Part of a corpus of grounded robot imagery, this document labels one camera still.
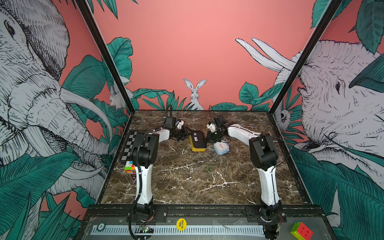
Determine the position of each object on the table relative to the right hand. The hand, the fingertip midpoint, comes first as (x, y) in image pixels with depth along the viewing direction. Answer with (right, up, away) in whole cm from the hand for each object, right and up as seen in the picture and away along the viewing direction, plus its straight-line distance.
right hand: (204, 138), depth 98 cm
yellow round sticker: (-13, -39, -27) cm, 49 cm away
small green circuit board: (-30, -41, -28) cm, 58 cm away
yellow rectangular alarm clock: (-5, -2, -1) cm, 5 cm away
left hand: (-7, +5, +2) cm, 8 cm away
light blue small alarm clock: (+11, -6, -3) cm, 12 cm away
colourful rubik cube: (+42, -39, -32) cm, 66 cm away
